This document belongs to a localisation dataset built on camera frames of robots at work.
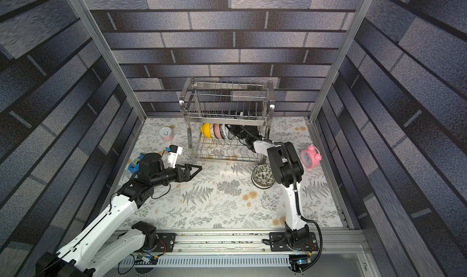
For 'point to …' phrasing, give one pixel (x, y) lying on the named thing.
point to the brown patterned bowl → (211, 128)
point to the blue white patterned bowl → (223, 131)
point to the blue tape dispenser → (134, 166)
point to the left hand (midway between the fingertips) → (196, 168)
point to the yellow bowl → (205, 129)
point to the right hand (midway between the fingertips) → (224, 123)
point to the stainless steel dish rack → (222, 116)
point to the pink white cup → (166, 134)
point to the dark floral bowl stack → (262, 176)
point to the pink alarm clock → (311, 157)
